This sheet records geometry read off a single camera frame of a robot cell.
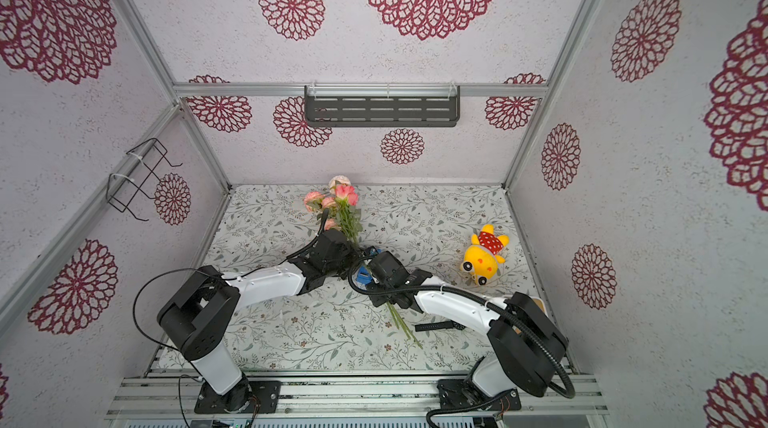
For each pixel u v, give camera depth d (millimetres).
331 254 706
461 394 746
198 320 462
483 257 916
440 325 855
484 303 468
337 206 973
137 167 776
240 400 671
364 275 881
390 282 646
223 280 507
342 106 942
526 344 427
